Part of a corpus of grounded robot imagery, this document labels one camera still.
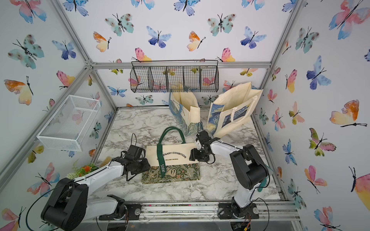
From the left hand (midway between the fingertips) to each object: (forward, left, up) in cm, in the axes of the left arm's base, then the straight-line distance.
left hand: (150, 165), depth 89 cm
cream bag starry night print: (+23, -49, +26) cm, 60 cm away
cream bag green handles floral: (+2, -12, 0) cm, 12 cm away
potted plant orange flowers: (-10, +28, +18) cm, 35 cm away
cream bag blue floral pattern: (+28, -22, +22) cm, 42 cm away
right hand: (+3, -27, +2) cm, 27 cm away
